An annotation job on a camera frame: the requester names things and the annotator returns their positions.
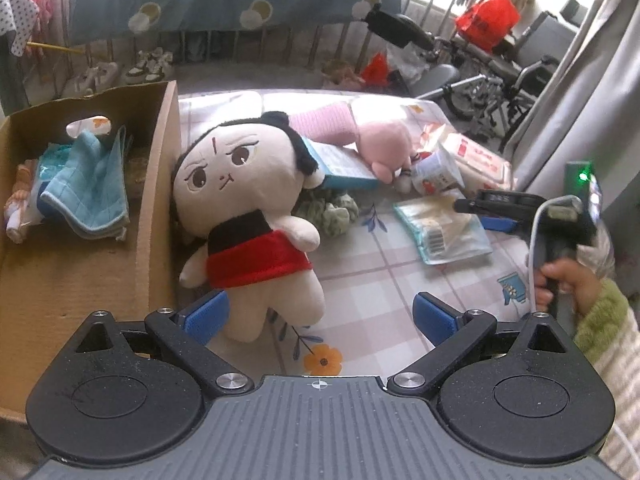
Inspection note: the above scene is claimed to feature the wheelchair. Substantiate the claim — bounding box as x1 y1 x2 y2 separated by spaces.
365 2 586 147

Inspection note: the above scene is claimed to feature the clear packet with teal edge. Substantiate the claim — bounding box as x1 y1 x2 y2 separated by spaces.
392 195 493 267

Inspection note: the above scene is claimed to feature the polka dot garment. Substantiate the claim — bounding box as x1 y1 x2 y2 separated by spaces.
0 0 41 58

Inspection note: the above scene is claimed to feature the white cable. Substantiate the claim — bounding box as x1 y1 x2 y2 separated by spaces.
525 195 586 317

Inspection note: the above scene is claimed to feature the person's right forearm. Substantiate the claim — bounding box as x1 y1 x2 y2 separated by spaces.
570 280 640 480

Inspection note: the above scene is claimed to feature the green scrunchie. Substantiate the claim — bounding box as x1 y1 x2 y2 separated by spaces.
297 195 361 237

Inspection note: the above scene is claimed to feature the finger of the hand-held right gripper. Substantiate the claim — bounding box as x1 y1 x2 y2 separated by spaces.
477 214 524 235
452 189 547 219

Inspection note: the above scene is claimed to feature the white pack with red print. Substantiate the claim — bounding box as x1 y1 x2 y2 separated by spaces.
440 132 512 192

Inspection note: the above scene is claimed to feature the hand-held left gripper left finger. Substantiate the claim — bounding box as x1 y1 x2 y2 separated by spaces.
74 290 253 397

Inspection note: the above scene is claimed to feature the crumpled red plastic bag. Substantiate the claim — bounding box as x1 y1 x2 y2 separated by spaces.
361 52 392 85

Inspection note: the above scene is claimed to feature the yellow stick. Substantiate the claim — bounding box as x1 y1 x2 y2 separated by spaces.
27 41 88 56

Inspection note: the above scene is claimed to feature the pale curtain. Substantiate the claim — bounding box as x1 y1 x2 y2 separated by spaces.
510 0 640 221

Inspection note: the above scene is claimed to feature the plush doll with red skirt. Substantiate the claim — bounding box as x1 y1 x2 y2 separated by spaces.
170 110 326 343

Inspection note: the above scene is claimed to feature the white plastic bag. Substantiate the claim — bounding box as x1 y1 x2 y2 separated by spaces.
400 42 429 81

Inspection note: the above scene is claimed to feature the white yogurt cup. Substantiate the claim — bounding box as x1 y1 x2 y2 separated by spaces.
410 147 465 197

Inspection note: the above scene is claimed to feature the red shopping bag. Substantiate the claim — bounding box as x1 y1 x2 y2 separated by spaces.
455 0 522 51

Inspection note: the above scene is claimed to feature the blue white wet wipes pack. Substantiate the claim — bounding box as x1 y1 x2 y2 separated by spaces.
35 144 76 196

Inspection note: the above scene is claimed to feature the person's right hand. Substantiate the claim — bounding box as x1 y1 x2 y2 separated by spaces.
532 259 604 317

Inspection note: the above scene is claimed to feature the pink plush toy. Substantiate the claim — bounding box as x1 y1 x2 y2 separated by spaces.
350 120 416 183

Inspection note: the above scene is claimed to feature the pink towel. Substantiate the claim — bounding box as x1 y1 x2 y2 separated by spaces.
290 101 359 148

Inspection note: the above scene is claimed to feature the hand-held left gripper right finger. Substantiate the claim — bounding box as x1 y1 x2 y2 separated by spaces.
387 291 572 395

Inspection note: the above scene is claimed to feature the light blue flat pack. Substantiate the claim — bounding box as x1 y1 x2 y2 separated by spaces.
300 136 381 192

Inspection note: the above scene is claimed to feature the large cardboard box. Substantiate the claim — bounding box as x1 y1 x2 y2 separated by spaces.
0 80 181 423

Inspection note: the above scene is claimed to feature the orange-white striped toy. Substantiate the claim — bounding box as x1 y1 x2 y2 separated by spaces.
5 160 44 245

